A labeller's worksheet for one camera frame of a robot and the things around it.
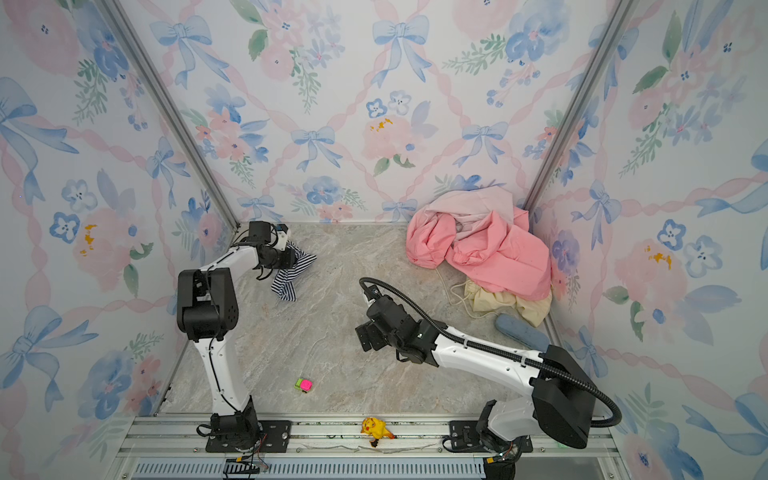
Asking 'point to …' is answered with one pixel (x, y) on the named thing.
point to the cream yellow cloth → (535, 310)
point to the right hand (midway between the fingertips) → (371, 320)
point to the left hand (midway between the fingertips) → (294, 256)
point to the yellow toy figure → (377, 428)
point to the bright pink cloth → (506, 257)
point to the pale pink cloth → (469, 208)
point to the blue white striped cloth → (283, 284)
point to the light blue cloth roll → (521, 332)
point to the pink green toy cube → (303, 384)
